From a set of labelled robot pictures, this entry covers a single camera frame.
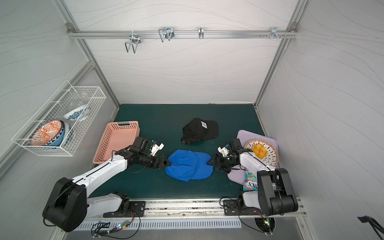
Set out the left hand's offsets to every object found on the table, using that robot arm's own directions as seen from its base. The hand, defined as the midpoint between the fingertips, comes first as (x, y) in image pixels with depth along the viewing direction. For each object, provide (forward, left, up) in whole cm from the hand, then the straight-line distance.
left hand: (167, 165), depth 79 cm
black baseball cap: (+26, -16, -3) cm, 31 cm away
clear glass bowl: (+27, +47, +23) cm, 59 cm away
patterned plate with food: (+10, -63, -7) cm, 64 cm away
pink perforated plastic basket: (+23, +39, -8) cm, 46 cm away
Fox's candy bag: (-6, -45, -5) cm, 46 cm away
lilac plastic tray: (-2, -40, -8) cm, 41 cm away
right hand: (+3, -26, -6) cm, 26 cm away
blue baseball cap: (+2, -10, -3) cm, 11 cm away
